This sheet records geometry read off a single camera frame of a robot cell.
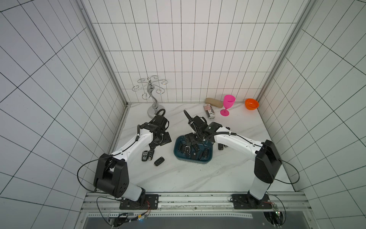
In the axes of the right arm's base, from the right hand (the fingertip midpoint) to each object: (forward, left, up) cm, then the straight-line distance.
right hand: (192, 134), depth 87 cm
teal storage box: (-7, -6, -10) cm, 13 cm away
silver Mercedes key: (-6, +1, -9) cm, 11 cm away
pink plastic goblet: (+28, -26, +3) cm, 38 cm away
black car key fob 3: (-14, +20, -10) cm, 26 cm away
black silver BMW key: (-12, +30, -9) cm, 33 cm away
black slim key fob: (+14, -26, -11) cm, 32 cm away
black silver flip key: (-10, +27, -10) cm, 30 cm away
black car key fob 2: (-7, -9, -10) cm, 15 cm away
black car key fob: (-4, +8, -9) cm, 12 cm away
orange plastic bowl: (+37, -48, -9) cm, 61 cm away
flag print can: (+28, -13, -8) cm, 31 cm away
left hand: (-8, +19, -2) cm, 20 cm away
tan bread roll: (+39, -18, -10) cm, 44 cm away
